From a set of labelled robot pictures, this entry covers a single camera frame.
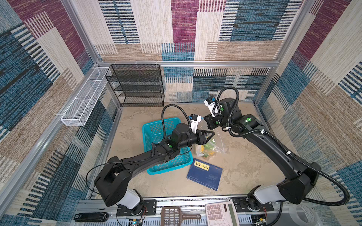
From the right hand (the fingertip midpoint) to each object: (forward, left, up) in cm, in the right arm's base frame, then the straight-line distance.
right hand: (205, 120), depth 75 cm
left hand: (-7, -3, -1) cm, 8 cm away
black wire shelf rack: (+43, +46, -10) cm, 64 cm away
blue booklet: (-19, 0, -28) cm, 33 cm away
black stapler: (-39, +56, -22) cm, 72 cm away
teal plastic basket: (+9, +33, -25) cm, 42 cm away
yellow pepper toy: (-7, +1, -19) cm, 20 cm away
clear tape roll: (-40, -47, -28) cm, 67 cm away
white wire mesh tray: (+18, +79, -9) cm, 81 cm away
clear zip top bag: (-13, -3, -4) cm, 14 cm away
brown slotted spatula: (-39, +19, -27) cm, 51 cm away
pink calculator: (-39, -5, -26) cm, 47 cm away
